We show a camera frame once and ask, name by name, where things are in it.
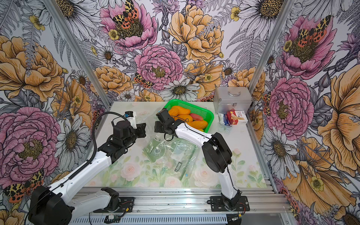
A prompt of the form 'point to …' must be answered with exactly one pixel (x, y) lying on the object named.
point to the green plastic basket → (195, 107)
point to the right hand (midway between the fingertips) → (158, 129)
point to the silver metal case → (227, 98)
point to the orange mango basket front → (198, 124)
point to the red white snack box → (236, 117)
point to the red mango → (196, 117)
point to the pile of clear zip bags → (181, 156)
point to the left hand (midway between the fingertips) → (145, 127)
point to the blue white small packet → (222, 118)
